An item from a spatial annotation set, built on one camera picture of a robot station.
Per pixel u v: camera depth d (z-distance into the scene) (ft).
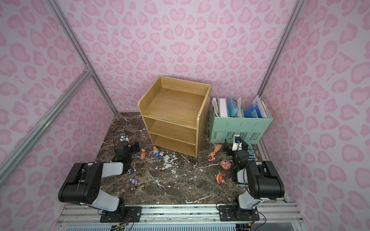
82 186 1.47
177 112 2.50
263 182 1.48
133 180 2.69
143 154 3.04
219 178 2.68
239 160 2.22
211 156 2.97
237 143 2.48
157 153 3.04
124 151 2.30
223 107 2.83
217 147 3.12
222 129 2.90
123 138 2.63
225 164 2.88
